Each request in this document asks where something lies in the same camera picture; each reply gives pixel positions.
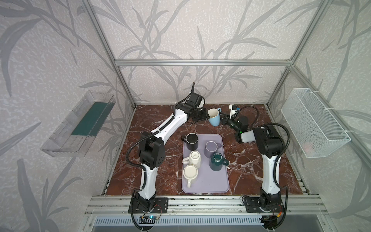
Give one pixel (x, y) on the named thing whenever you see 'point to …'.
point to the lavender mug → (210, 147)
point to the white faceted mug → (194, 158)
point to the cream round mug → (190, 172)
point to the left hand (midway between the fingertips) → (209, 117)
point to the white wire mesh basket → (317, 133)
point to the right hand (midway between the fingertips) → (218, 111)
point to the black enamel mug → (192, 139)
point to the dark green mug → (217, 161)
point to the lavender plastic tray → (212, 177)
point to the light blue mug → (214, 119)
